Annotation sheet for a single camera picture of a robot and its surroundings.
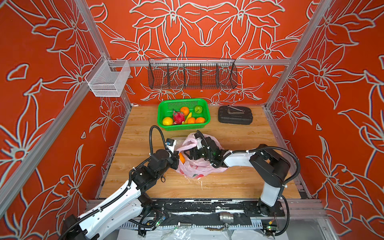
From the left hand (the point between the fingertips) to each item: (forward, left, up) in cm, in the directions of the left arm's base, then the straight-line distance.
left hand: (178, 150), depth 76 cm
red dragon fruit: (+31, +4, -9) cm, 32 cm away
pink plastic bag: (-4, -11, -11) cm, 17 cm away
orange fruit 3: (+30, -5, -10) cm, 32 cm away
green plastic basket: (+43, +15, -11) cm, 47 cm away
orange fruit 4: (+2, -1, -11) cm, 11 cm away
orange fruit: (+29, -11, -9) cm, 33 cm away
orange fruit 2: (+40, 0, -11) cm, 42 cm away
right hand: (+5, -3, -10) cm, 11 cm away
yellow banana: (+37, -3, -14) cm, 39 cm away
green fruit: (+41, -10, -10) cm, 44 cm away
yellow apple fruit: (+28, +12, -10) cm, 32 cm away
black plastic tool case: (+37, -37, -11) cm, 54 cm away
